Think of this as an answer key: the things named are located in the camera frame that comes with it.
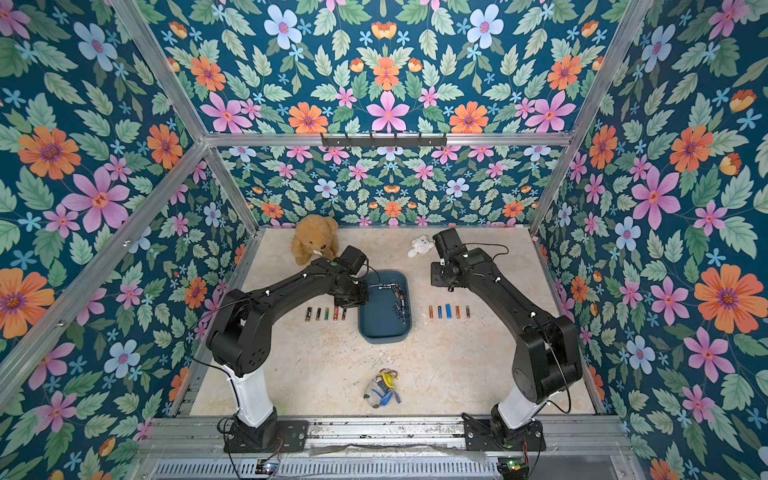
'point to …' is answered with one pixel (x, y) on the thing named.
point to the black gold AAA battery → (344, 314)
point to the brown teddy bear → (315, 235)
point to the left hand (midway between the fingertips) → (370, 300)
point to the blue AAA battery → (440, 316)
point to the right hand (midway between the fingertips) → (443, 274)
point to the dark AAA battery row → (467, 311)
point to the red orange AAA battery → (431, 311)
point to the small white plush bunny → (420, 245)
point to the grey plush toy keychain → (379, 389)
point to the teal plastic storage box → (386, 318)
